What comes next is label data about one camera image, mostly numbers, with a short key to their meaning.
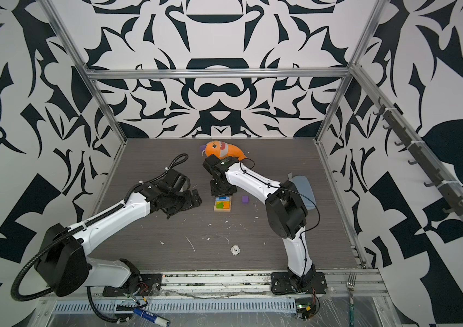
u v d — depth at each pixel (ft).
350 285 2.44
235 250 2.71
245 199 3.12
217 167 2.14
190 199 2.45
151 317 2.21
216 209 3.00
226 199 2.92
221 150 3.46
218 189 2.58
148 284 2.43
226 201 3.00
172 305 2.34
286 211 1.66
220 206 2.98
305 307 2.34
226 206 3.00
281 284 2.44
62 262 1.34
